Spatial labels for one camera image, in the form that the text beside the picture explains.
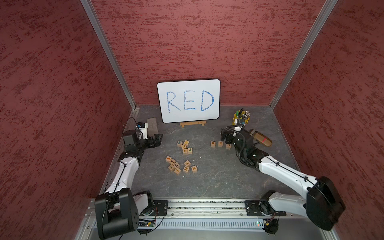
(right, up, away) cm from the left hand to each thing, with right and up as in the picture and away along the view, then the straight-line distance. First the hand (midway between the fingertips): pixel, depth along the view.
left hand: (156, 138), depth 86 cm
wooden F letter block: (+19, -15, +1) cm, 24 cm away
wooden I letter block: (+13, -19, -1) cm, 23 cm away
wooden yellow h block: (+17, -4, +11) cm, 21 cm away
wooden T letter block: (+7, -13, +3) cm, 15 cm away
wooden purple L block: (+12, -16, +1) cm, 20 cm away
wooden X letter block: (+23, -18, -1) cm, 29 cm away
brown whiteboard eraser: (+68, -1, +13) cm, 69 cm away
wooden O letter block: (+17, -9, +6) cm, 20 cm away
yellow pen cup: (+54, +13, +11) cm, 57 cm away
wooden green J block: (+20, -9, +6) cm, 23 cm away
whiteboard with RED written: (+19, +24, +12) cm, 33 cm away
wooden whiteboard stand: (+29, +9, +20) cm, 36 cm away
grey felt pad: (-7, +6, +17) cm, 20 cm away
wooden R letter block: (+35, -5, +9) cm, 36 cm away
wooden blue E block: (+13, -4, +9) cm, 16 cm away
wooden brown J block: (+16, -6, +8) cm, 19 cm away
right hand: (+43, +5, -4) cm, 43 cm away
